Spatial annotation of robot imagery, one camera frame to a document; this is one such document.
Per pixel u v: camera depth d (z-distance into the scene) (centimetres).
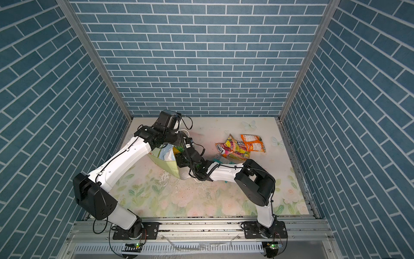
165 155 78
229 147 99
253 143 102
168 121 61
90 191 41
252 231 74
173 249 70
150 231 74
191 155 65
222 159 96
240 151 99
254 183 50
